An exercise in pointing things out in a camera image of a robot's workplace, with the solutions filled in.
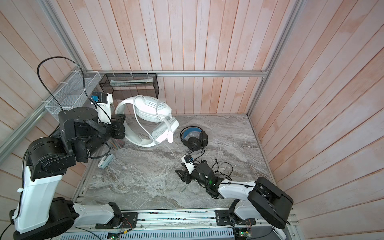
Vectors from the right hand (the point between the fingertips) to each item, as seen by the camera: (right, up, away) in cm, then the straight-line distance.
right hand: (180, 167), depth 81 cm
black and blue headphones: (+9, +12, +12) cm, 20 cm away
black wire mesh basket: (-40, +51, +21) cm, 69 cm away
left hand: (-18, +24, -28) cm, 42 cm away
